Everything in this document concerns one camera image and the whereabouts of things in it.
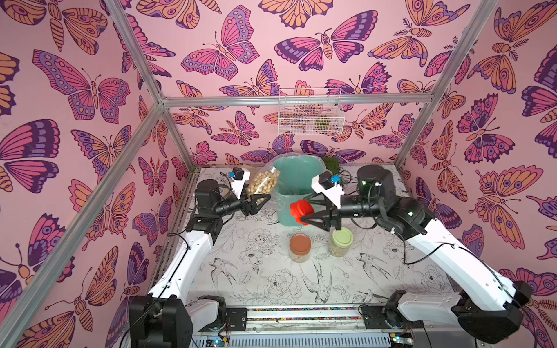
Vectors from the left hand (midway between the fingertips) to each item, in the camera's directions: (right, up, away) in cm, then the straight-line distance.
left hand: (265, 191), depth 74 cm
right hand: (+12, -4, -15) cm, 19 cm away
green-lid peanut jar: (+27, -19, +4) cm, 33 cm away
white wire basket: (+18, +35, +21) cm, 45 cm away
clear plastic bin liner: (+12, +8, +18) cm, 23 cm away
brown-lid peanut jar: (+12, -21, +6) cm, 25 cm away
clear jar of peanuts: (0, +3, -5) cm, 6 cm away
